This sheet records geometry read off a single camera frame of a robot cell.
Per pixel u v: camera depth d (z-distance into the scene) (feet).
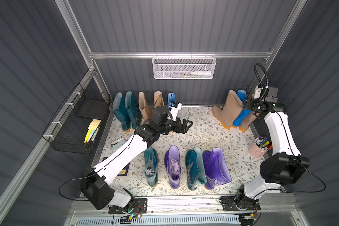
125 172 2.73
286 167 1.45
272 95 1.95
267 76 3.14
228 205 2.41
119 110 2.75
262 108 1.86
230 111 2.86
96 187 1.29
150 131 1.80
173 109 2.08
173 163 2.37
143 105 3.26
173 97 3.01
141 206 2.39
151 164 2.03
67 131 2.28
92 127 2.38
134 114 3.01
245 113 3.02
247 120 3.10
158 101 3.07
